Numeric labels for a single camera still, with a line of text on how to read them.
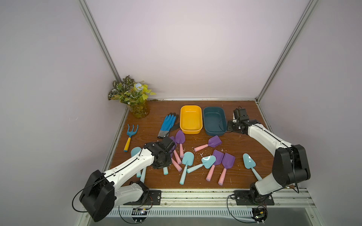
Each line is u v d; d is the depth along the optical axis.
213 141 0.95
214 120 1.02
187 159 0.86
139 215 0.72
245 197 0.73
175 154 0.88
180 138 0.97
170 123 1.03
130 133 1.00
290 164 0.45
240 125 0.66
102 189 0.40
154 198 0.73
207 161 0.86
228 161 0.85
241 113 0.70
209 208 0.71
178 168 0.81
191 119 1.07
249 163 0.85
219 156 0.87
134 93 0.98
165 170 0.76
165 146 0.64
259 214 0.70
